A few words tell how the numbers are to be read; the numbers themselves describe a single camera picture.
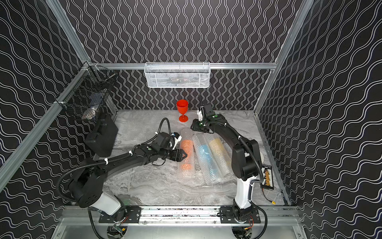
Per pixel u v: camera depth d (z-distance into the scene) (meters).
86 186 0.44
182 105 1.07
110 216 0.62
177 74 0.61
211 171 0.81
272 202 0.78
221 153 0.89
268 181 0.83
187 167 0.83
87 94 0.94
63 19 0.73
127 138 1.04
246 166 0.51
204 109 0.73
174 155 0.76
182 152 0.78
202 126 0.78
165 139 0.68
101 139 0.85
